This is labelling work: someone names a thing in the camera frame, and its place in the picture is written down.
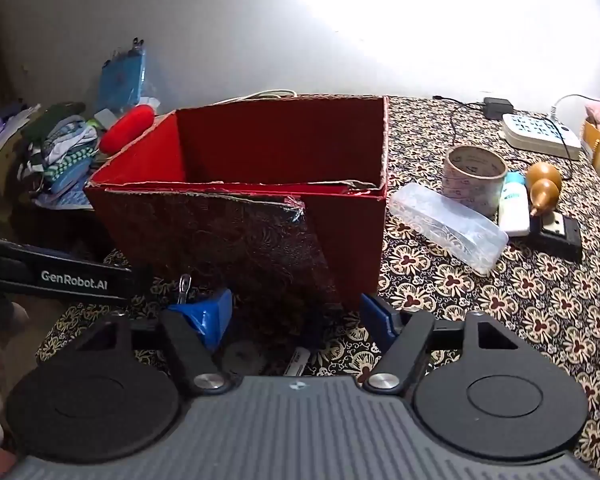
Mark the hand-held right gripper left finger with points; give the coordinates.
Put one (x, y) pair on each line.
(212, 320)

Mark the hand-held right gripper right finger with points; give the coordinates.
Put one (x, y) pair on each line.
(377, 320)

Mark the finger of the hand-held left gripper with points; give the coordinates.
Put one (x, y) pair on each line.
(25, 270)

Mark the dark grey round object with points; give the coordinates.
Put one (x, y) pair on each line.
(242, 357)

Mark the red cardboard box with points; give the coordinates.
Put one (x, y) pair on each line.
(280, 135)

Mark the small metal clip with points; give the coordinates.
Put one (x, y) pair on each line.
(184, 290)

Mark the white labelled small item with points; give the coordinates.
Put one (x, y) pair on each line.
(297, 362)

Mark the clear plastic case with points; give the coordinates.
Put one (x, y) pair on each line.
(445, 225)

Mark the pile of folded clothes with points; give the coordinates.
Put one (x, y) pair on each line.
(65, 160)

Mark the stack of papers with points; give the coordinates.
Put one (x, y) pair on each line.
(0, 130)

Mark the roll of printed tape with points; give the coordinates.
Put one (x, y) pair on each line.
(460, 192)

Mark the small white container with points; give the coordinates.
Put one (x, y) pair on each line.
(105, 119)

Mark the white bottle with blue cap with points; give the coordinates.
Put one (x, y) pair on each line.
(512, 215)

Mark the red plush object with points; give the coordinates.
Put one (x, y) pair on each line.
(125, 127)

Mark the black socket device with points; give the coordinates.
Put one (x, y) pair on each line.
(560, 240)

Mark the brown gourd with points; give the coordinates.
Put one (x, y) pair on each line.
(545, 192)

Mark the blue plastic packet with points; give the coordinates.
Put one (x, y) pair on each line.
(122, 80)

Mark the black power adapter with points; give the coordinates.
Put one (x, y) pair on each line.
(497, 108)

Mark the white power strip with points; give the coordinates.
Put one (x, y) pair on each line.
(535, 132)

